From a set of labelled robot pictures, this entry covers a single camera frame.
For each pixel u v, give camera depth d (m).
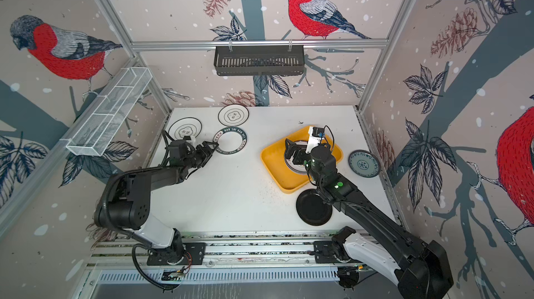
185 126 1.14
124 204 0.47
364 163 0.98
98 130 0.73
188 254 0.73
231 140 1.09
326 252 0.73
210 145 0.86
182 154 0.76
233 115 1.18
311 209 0.83
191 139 0.90
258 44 0.93
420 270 0.37
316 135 0.63
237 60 1.07
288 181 0.92
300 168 0.93
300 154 0.66
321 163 0.54
